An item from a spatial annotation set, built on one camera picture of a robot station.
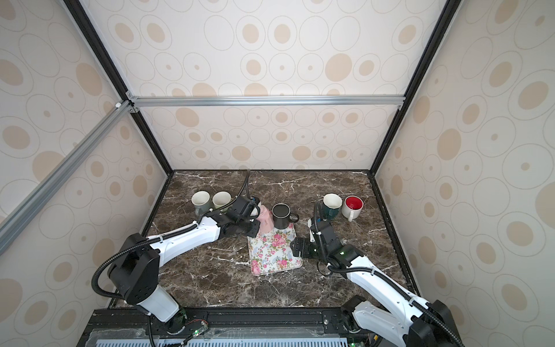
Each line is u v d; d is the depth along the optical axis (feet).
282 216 2.95
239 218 2.22
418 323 1.32
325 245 1.99
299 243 2.39
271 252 2.94
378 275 1.62
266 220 2.84
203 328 2.34
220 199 3.23
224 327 2.39
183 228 1.79
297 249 2.39
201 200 3.28
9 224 1.67
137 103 2.97
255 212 2.34
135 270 1.45
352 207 3.24
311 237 2.39
